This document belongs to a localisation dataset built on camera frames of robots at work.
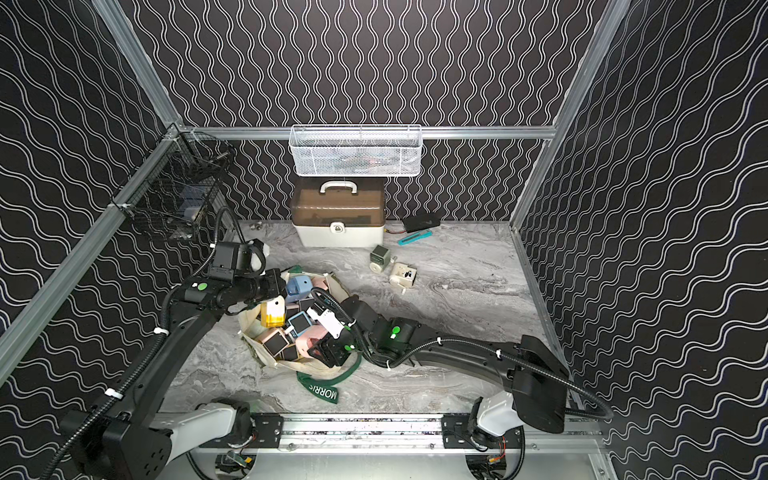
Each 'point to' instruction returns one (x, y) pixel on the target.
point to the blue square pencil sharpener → (299, 324)
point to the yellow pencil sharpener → (273, 312)
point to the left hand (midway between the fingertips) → (283, 277)
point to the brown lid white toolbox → (339, 211)
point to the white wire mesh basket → (356, 150)
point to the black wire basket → (173, 191)
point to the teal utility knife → (415, 237)
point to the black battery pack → (420, 222)
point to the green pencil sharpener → (380, 258)
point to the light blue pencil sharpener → (298, 288)
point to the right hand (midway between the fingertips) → (317, 340)
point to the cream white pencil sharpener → (403, 275)
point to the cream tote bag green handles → (314, 376)
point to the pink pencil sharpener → (308, 338)
